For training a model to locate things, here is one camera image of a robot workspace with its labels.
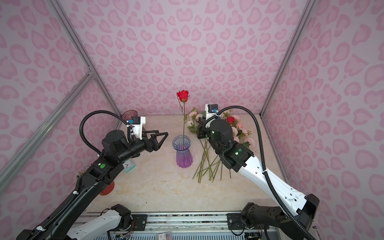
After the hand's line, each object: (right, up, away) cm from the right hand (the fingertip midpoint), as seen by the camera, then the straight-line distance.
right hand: (201, 116), depth 66 cm
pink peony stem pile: (+7, -27, +28) cm, 40 cm away
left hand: (-16, -6, -2) cm, 18 cm away
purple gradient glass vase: (-10, -14, +17) cm, 24 cm away
